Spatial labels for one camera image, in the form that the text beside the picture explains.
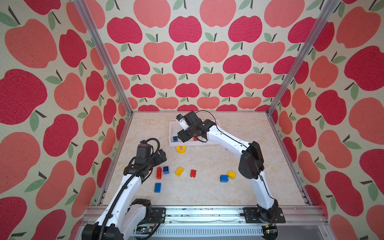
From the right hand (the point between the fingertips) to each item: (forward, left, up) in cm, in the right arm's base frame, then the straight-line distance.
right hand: (185, 132), depth 90 cm
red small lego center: (-19, -7, -15) cm, 25 cm away
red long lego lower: (-22, +13, -12) cm, 29 cm away
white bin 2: (-10, -5, +4) cm, 12 cm away
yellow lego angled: (-19, +1, -14) cm, 24 cm away
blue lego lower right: (-20, -25, -16) cm, 36 cm away
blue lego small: (-20, +9, -12) cm, 25 cm away
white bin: (+12, +10, -12) cm, 20 cm away
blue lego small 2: (+2, +8, -11) cm, 14 cm away
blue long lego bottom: (-30, +12, -14) cm, 35 cm away
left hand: (-16, +12, -4) cm, 20 cm away
